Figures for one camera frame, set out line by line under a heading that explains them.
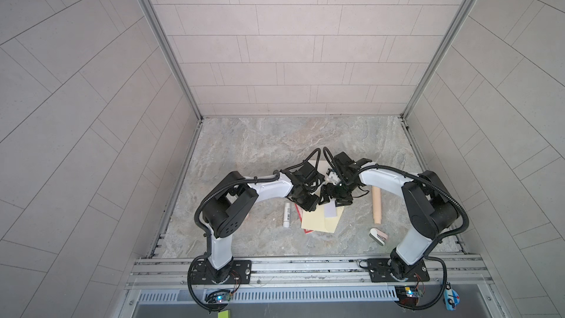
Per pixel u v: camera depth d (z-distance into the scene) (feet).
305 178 2.34
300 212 2.76
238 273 2.31
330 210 2.77
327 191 2.59
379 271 2.32
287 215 2.70
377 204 2.75
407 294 2.23
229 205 1.56
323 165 2.73
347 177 2.27
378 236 2.53
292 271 2.37
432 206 1.52
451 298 2.15
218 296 2.12
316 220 2.70
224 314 2.05
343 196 2.48
